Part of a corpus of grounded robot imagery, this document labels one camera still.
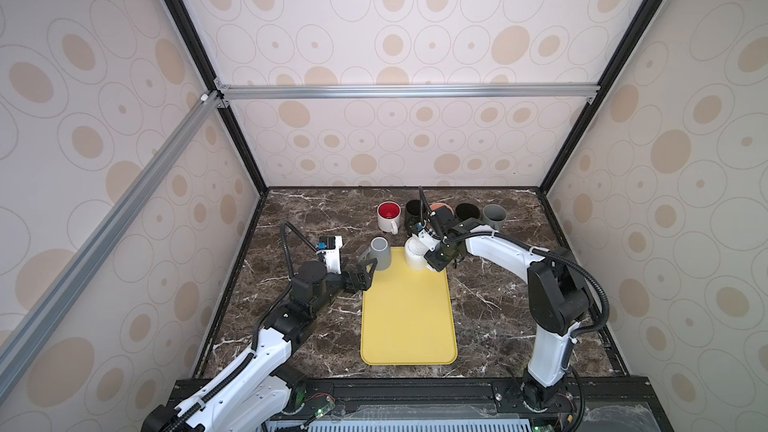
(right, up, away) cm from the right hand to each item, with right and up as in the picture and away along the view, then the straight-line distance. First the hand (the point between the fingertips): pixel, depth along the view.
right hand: (435, 257), depth 94 cm
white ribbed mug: (-7, +2, -3) cm, 8 cm away
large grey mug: (+21, +13, +4) cm, 25 cm away
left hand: (-19, +2, -19) cm, 27 cm away
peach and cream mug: (-1, +15, -17) cm, 23 cm away
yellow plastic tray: (-9, -16, -8) cm, 20 cm away
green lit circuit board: (-30, -33, -23) cm, 50 cm away
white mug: (-15, +13, +11) cm, 23 cm away
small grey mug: (-17, +3, -4) cm, 18 cm away
